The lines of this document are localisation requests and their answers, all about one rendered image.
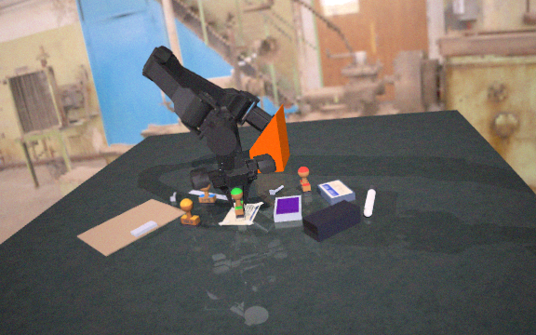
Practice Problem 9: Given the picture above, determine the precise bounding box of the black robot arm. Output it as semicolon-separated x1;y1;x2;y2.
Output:
142;46;275;188

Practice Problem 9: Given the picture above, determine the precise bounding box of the cream inspection card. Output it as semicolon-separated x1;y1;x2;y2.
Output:
219;202;264;225

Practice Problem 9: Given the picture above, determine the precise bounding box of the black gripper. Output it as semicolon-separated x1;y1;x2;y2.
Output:
190;138;276;208

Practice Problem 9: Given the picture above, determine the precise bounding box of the orange rubber stamp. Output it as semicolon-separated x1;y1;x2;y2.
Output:
180;199;201;228

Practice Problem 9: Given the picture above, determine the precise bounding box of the red-handled rubber stamp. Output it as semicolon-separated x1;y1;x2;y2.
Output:
298;167;311;194

